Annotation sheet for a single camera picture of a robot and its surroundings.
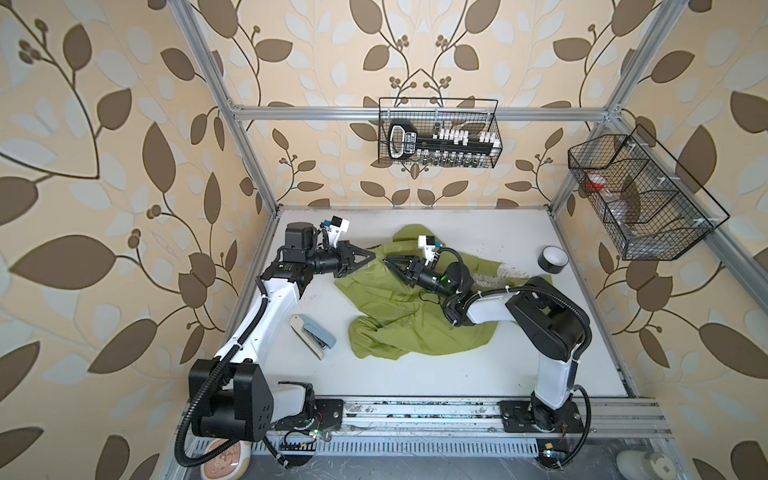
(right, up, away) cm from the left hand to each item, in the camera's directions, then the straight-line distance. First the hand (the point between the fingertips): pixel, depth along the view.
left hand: (375, 256), depth 73 cm
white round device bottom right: (+57, -44, -10) cm, 73 cm away
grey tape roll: (+61, -3, +32) cm, 69 cm away
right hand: (+3, -2, +5) cm, 6 cm away
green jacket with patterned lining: (+6, -19, +14) cm, 24 cm away
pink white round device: (-33, -47, -6) cm, 57 cm away
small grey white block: (-19, -25, +13) cm, 34 cm away
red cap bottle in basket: (+60, +20, +8) cm, 63 cm away
